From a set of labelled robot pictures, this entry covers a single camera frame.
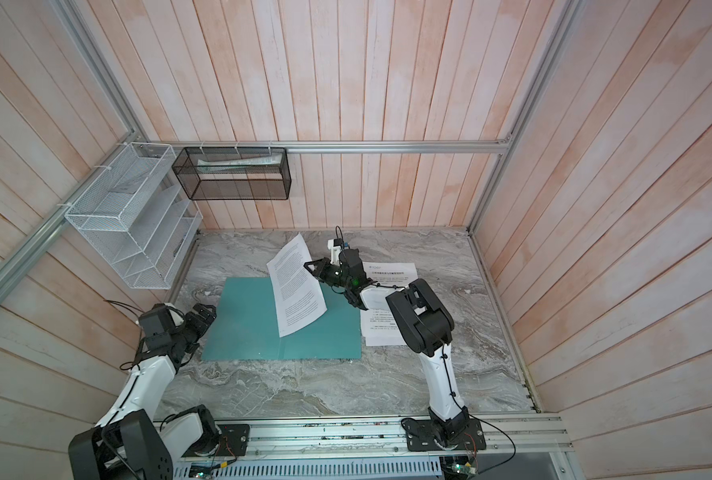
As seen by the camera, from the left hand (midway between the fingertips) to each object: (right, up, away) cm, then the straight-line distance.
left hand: (210, 320), depth 87 cm
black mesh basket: (-1, +49, +19) cm, 53 cm away
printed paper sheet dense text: (+24, +8, +9) cm, 27 cm away
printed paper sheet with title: (+51, -3, +7) cm, 52 cm away
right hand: (+26, +16, +6) cm, 31 cm away
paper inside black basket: (-3, +47, +3) cm, 47 cm away
